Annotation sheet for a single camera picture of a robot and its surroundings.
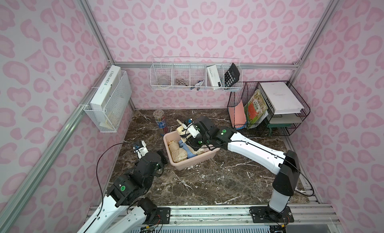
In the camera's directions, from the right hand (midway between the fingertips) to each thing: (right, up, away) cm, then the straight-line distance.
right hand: (187, 141), depth 77 cm
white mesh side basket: (-38, +11, -4) cm, 40 cm away
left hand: (-13, -4, -7) cm, 15 cm away
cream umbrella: (-1, +3, -3) cm, 5 cm away
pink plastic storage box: (+5, -10, +1) cm, 11 cm away
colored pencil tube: (-18, +13, +14) cm, 26 cm away
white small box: (+15, +39, +14) cm, 44 cm away
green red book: (+45, +18, +23) cm, 54 cm away
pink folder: (+37, +13, +35) cm, 53 cm away
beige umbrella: (-5, -8, +6) cm, 11 cm away
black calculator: (+26, +38, +16) cm, 49 cm away
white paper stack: (+58, +25, +17) cm, 65 cm away
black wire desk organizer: (+58, +8, +18) cm, 61 cm away
